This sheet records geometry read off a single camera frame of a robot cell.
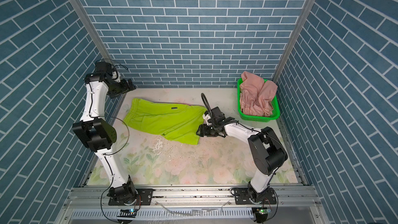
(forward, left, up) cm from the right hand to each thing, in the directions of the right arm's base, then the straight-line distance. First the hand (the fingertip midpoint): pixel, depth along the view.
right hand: (199, 131), depth 90 cm
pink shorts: (+35, -38, -3) cm, 52 cm away
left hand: (+15, +43, +18) cm, 49 cm away
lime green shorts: (+7, +15, -4) cm, 17 cm away
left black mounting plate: (-34, +24, -6) cm, 42 cm away
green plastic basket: (+17, -47, -1) cm, 50 cm away
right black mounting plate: (-31, -24, -6) cm, 39 cm away
